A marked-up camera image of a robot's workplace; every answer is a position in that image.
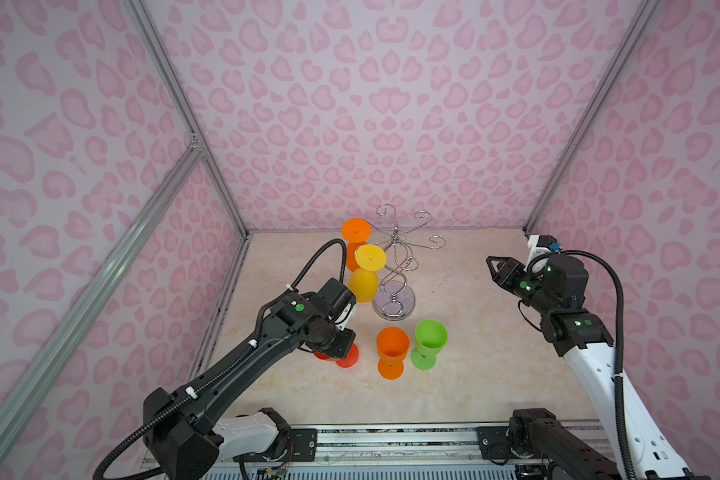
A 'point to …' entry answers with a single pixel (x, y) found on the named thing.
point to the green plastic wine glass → (430, 338)
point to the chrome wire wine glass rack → (396, 299)
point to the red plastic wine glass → (348, 361)
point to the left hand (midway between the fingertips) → (347, 344)
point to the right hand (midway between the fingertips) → (493, 258)
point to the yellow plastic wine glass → (363, 280)
